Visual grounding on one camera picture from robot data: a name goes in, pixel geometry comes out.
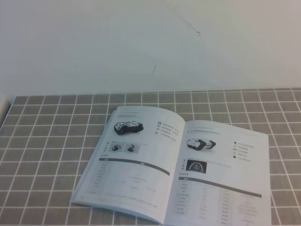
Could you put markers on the white robot catalogue book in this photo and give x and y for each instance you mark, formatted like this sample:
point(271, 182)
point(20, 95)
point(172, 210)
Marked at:
point(152, 163)

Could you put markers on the grey checked tablecloth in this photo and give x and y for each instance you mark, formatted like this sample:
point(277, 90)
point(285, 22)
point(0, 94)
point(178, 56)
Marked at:
point(46, 142)

